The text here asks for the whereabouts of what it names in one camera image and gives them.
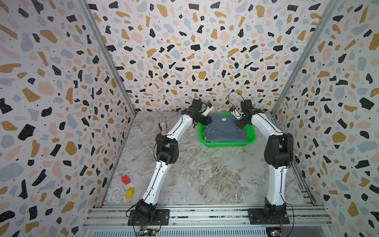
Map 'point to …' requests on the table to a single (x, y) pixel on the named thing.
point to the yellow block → (130, 192)
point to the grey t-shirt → (222, 128)
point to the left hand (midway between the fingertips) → (212, 119)
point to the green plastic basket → (248, 131)
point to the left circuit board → (143, 231)
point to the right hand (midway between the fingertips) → (242, 120)
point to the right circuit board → (274, 231)
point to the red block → (126, 179)
